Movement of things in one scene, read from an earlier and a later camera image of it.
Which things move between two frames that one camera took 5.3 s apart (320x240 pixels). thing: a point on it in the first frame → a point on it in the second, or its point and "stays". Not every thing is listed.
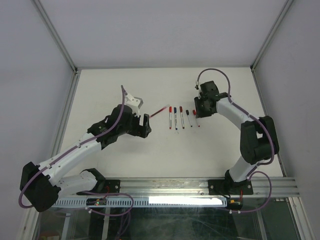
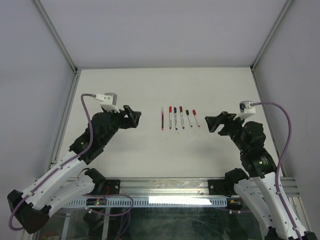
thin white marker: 187,113 stays
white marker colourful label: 175,118 stays
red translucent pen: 166,106 → 162,118
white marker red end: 170,111 stays
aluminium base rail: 199,188 stays
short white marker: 199,125 stays
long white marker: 182,117 stays
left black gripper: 140,130 → 134,116
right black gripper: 199,113 → 223,117
